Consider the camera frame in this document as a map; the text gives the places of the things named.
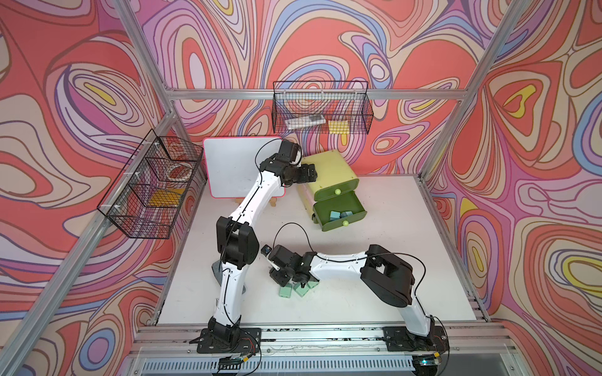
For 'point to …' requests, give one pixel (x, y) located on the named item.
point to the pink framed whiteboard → (233, 164)
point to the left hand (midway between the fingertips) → (310, 175)
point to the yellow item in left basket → (165, 197)
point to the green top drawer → (335, 189)
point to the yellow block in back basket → (339, 127)
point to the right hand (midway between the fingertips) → (278, 275)
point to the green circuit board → (228, 363)
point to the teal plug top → (335, 215)
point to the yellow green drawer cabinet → (329, 198)
